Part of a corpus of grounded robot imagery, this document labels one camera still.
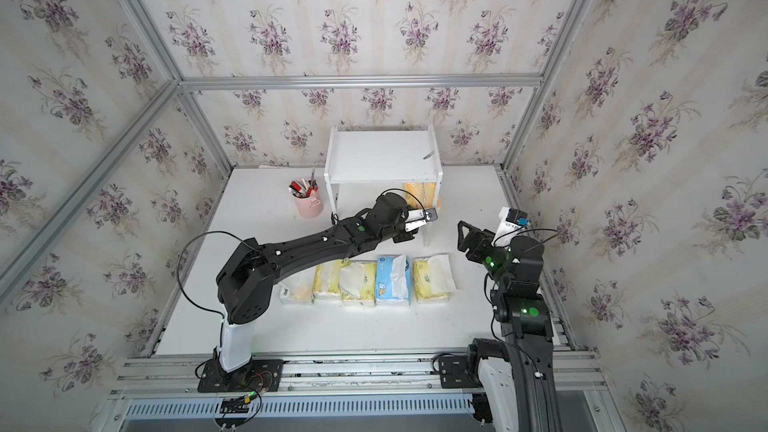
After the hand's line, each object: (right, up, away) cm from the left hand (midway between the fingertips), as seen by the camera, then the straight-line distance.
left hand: (418, 215), depth 85 cm
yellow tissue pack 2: (-17, -19, -2) cm, 26 cm away
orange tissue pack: (+3, +6, +2) cm, 7 cm away
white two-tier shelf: (-16, +14, -9) cm, 23 cm away
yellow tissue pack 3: (+5, -19, +1) cm, 19 cm away
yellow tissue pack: (-27, -19, 0) cm, 33 cm away
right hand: (+12, -2, -14) cm, 19 cm away
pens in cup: (-38, +8, +16) cm, 42 cm away
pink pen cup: (-35, +2, +14) cm, 38 cm away
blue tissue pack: (-8, -20, -2) cm, 21 cm away
